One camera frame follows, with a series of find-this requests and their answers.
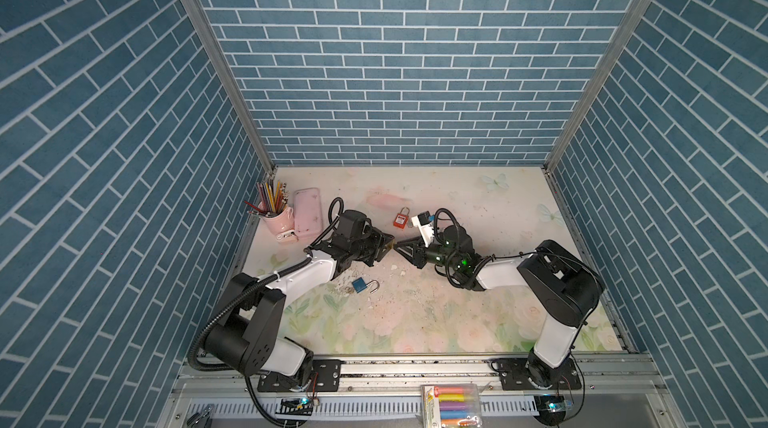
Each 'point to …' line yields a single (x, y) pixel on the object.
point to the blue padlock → (359, 284)
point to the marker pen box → (451, 406)
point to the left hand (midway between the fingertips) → (397, 238)
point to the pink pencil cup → (284, 221)
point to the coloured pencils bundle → (272, 196)
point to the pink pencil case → (307, 214)
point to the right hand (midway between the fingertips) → (394, 244)
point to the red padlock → (402, 218)
